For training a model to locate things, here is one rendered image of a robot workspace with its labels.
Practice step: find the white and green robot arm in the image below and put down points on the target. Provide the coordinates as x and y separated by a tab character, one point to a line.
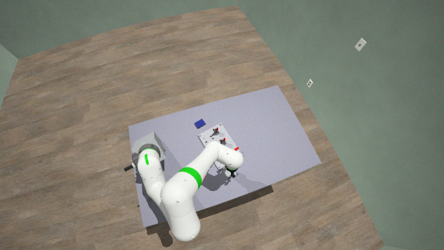
176	198

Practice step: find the blue rectangular plate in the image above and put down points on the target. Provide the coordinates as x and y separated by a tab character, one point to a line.
199	123

